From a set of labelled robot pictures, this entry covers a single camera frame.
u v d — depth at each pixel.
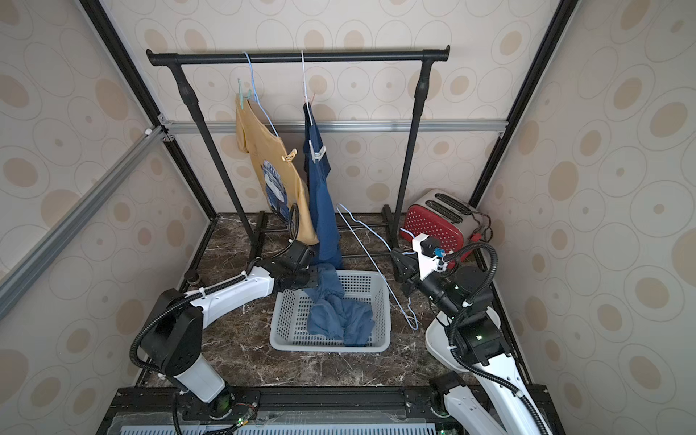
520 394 0.42
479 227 0.97
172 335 0.45
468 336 0.48
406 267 0.57
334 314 0.76
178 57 0.57
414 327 0.88
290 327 0.87
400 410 0.74
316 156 0.60
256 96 0.86
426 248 0.51
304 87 0.85
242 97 0.75
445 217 0.95
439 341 0.85
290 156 0.65
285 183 0.78
